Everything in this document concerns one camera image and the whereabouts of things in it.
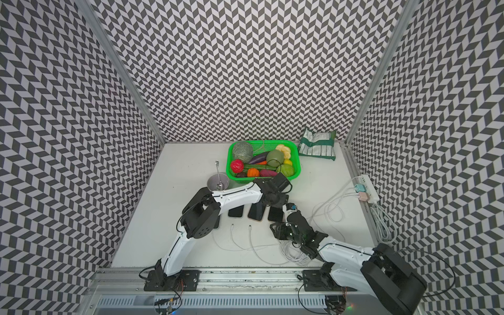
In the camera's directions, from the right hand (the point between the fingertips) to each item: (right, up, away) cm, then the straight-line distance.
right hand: (273, 230), depth 85 cm
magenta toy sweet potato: (-3, +24, +12) cm, 27 cm away
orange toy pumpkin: (-10, +25, +13) cm, 29 cm away
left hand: (+3, +10, +7) cm, 13 cm away
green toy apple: (+2, +32, +17) cm, 36 cm away
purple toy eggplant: (-7, +32, +19) cm, 37 cm away
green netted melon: (-15, +36, +14) cm, 41 cm away
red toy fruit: (-18, +28, +11) cm, 35 cm away
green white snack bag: (+26, +40, +23) cm, 53 cm away
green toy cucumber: (-6, +27, +15) cm, 32 cm away
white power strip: (+49, +13, +8) cm, 52 cm away
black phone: (+1, +6, +4) cm, 7 cm away
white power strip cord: (+51, +1, +3) cm, 51 cm away
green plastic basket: (-6, +38, +18) cm, 43 cm away
